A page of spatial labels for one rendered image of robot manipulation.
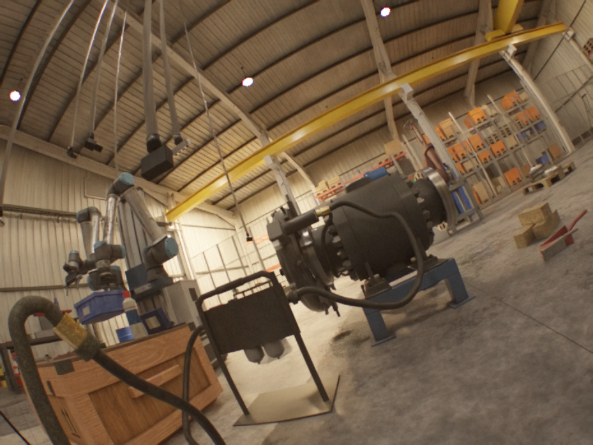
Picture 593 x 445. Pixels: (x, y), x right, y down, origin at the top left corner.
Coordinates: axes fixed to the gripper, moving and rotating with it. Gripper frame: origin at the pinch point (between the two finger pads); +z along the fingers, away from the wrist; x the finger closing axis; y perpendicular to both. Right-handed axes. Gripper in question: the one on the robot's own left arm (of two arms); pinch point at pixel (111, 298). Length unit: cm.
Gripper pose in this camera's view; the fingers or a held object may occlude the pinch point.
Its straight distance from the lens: 158.1
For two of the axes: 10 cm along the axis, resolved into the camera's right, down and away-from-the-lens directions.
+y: 8.9, -4.1, -1.8
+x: 2.5, 1.2, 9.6
